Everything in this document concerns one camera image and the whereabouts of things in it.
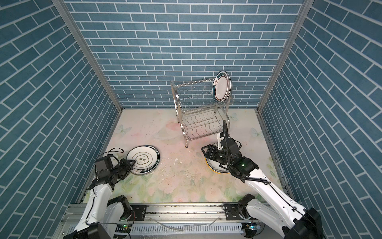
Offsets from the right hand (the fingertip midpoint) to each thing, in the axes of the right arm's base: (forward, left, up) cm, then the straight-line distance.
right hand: (206, 150), depth 76 cm
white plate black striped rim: (0, -5, -16) cm, 17 cm away
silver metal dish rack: (+38, +6, -13) cm, 41 cm away
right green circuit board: (-29, -25, -20) cm, 43 cm away
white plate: (+35, -7, +15) cm, 39 cm away
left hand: (-3, +39, -11) cm, 40 cm away
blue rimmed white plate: (+1, +36, -15) cm, 39 cm away
